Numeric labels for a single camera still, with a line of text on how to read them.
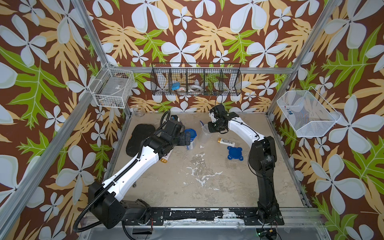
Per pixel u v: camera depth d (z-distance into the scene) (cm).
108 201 38
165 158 93
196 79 99
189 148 98
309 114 82
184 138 69
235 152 97
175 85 97
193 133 93
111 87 86
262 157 56
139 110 123
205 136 101
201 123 113
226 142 101
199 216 75
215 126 85
